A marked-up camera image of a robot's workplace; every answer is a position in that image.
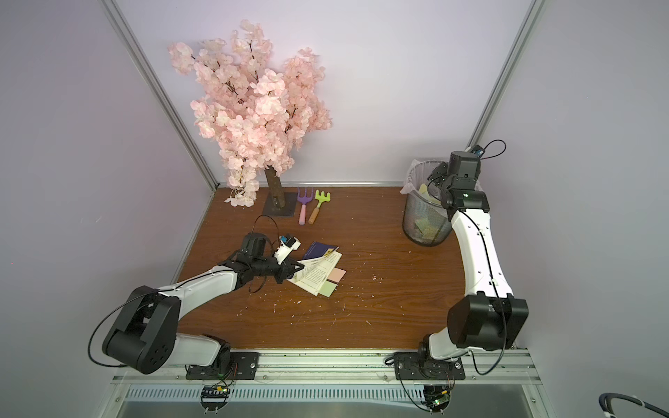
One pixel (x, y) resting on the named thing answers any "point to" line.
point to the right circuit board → (435, 397)
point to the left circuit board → (214, 397)
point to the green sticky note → (327, 288)
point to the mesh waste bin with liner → (426, 221)
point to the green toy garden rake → (320, 198)
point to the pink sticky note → (336, 274)
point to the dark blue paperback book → (320, 259)
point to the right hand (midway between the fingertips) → (452, 163)
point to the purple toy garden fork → (304, 200)
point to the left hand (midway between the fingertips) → (302, 265)
